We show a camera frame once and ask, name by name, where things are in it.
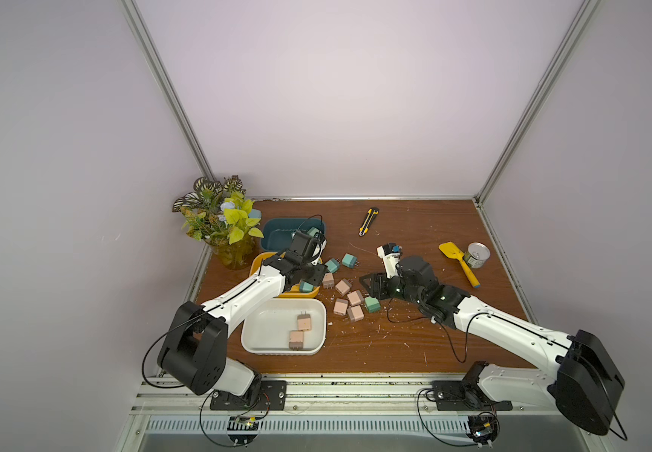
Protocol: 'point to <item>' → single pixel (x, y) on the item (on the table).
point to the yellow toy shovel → (453, 251)
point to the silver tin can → (477, 254)
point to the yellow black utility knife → (370, 214)
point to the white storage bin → (284, 327)
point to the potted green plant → (222, 215)
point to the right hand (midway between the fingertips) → (365, 272)
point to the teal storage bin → (276, 233)
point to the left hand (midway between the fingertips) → (321, 266)
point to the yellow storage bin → (295, 292)
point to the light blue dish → (255, 214)
